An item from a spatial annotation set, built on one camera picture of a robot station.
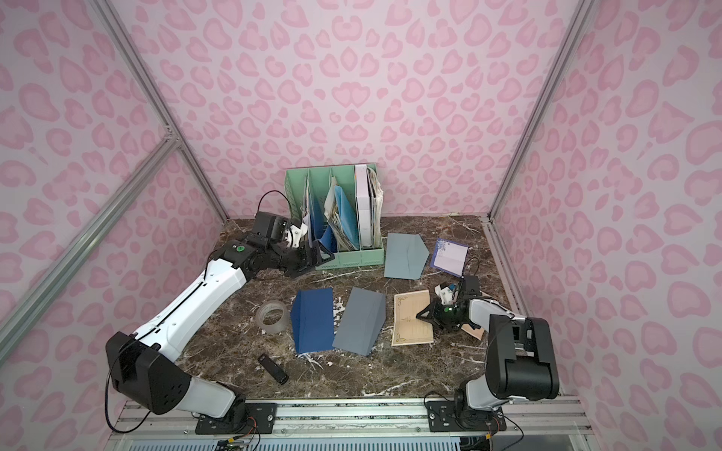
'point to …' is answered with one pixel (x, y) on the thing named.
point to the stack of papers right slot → (375, 197)
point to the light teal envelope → (405, 256)
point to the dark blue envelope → (312, 318)
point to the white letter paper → (450, 256)
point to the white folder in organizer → (364, 205)
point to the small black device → (273, 368)
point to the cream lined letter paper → (476, 333)
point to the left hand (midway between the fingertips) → (327, 257)
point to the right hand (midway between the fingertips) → (419, 314)
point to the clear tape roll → (264, 307)
